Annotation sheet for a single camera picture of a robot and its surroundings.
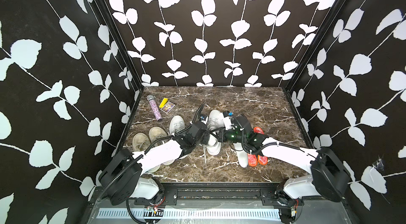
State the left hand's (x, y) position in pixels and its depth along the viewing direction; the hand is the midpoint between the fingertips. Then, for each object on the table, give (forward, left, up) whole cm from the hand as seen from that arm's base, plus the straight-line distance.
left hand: (207, 128), depth 86 cm
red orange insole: (-15, -25, -11) cm, 31 cm away
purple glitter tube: (+31, +39, -8) cm, 50 cm away
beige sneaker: (+2, +29, -6) cm, 30 cm away
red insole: (-15, -30, -11) cm, 35 cm away
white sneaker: (+7, +18, -5) cm, 19 cm away
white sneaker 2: (+6, -5, -2) cm, 8 cm away
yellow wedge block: (+30, +29, -10) cm, 43 cm away
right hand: (-5, -1, +7) cm, 9 cm away
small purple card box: (+23, +26, -10) cm, 36 cm away
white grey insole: (-13, -19, -10) cm, 25 cm away
